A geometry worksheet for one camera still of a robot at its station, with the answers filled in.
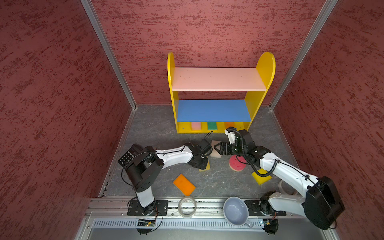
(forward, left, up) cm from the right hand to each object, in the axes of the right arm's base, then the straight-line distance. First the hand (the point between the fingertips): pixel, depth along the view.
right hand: (218, 150), depth 82 cm
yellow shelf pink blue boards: (+23, -2, +3) cm, 23 cm away
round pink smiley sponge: (-5, -11, -10) cm, 15 cm away
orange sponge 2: (-15, +20, -12) cm, 27 cm away
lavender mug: (-28, -7, -12) cm, 32 cm away
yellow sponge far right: (-14, -24, -11) cm, 30 cm away
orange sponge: (+26, -12, -10) cm, 30 cm away
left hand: (-6, +9, -12) cm, 16 cm away
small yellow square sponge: (-6, +6, -10) cm, 13 cm away
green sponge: (+23, 0, -8) cm, 25 cm away
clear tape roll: (-25, +18, -14) cm, 34 cm away
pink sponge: (+24, +12, -8) cm, 28 cm away
